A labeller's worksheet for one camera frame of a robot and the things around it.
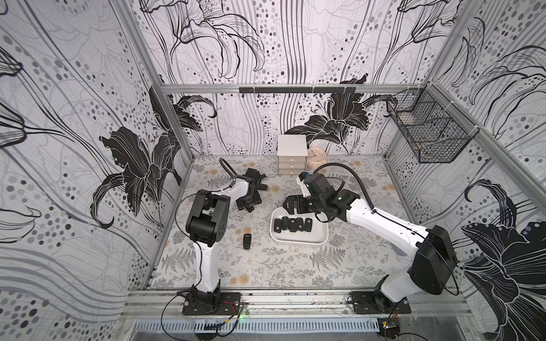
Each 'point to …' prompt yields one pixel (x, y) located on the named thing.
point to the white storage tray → (318, 236)
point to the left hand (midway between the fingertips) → (251, 205)
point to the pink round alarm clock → (316, 157)
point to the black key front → (293, 224)
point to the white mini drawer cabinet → (291, 154)
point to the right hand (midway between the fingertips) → (294, 202)
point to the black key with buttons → (299, 224)
